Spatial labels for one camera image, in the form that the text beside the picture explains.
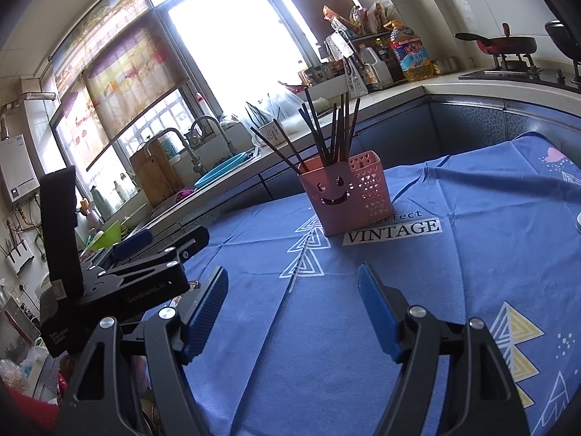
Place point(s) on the yellow cooking oil bottle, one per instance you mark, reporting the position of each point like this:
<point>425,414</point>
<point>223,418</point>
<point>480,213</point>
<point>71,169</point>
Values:
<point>411,59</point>

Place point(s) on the chrome gooseneck faucet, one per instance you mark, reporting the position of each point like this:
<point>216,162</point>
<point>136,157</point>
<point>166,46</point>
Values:
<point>189,152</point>
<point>225,138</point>

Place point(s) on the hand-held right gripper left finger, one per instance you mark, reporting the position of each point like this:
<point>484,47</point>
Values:
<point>206,313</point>

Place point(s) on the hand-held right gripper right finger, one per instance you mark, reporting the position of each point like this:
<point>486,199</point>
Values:
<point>379,313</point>

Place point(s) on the pale thermos bottle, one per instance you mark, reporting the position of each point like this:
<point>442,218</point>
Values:
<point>102,202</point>

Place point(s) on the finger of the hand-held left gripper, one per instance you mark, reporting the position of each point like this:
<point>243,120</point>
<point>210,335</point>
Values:
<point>136,290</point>
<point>134,243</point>

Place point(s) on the green plastic bowl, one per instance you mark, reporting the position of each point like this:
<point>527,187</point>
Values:
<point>106,238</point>

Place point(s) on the magenta scrubber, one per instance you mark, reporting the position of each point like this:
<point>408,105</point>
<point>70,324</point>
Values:
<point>184,194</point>

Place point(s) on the black wok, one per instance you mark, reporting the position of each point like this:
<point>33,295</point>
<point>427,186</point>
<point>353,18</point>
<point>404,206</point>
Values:
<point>565,36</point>

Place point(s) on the white water heater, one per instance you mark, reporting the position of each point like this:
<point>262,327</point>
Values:
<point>18,168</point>

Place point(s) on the gas stove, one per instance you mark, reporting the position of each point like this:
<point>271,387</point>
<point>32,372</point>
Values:
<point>513,75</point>

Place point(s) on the blue printed tablecloth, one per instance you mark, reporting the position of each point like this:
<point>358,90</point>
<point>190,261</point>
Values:
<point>317,327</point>

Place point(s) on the red frying pan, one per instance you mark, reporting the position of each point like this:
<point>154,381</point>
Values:
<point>508,45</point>

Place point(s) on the cluttered condiment rack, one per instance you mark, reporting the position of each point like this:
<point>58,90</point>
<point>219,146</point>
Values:
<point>358,18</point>

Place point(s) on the blue plastic basin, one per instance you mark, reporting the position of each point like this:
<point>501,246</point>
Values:
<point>222,168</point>

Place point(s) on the clear plastic bag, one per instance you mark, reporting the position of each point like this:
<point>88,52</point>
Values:
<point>286,104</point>

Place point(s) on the bunch of wooden chopsticks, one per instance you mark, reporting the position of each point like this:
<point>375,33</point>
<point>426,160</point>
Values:
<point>337,150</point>

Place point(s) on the white utensil cup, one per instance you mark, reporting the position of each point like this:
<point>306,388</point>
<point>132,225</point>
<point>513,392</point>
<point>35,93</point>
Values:
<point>272,134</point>

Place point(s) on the printed roller blind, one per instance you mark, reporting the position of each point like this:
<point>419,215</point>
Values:
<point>122,72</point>

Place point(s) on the pink smiley utensil holder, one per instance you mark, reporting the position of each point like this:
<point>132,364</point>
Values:
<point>317,218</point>

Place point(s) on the wooden cutting board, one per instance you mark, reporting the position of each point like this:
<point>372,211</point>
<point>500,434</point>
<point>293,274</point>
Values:
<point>154,177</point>

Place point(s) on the grey kitchen counter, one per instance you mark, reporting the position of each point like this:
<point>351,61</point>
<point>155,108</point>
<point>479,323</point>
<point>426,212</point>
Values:
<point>454,113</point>

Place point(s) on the dark window board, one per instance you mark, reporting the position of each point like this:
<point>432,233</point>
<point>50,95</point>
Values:
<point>317,9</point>

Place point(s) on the white plastic jug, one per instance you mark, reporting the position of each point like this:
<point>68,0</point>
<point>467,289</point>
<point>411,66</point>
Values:
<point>376,70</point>

